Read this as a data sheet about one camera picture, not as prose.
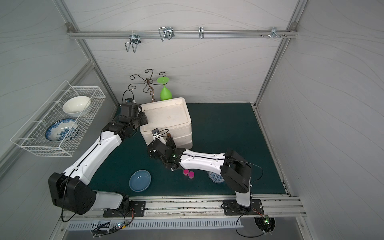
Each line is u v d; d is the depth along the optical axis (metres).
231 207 0.74
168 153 0.60
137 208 0.74
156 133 0.68
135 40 0.78
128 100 0.70
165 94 0.95
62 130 0.65
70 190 0.39
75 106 0.71
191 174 0.83
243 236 0.65
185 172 0.84
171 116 0.82
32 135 0.57
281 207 0.77
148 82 0.91
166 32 0.76
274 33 0.76
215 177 0.83
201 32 0.75
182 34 0.79
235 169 0.47
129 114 0.60
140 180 0.82
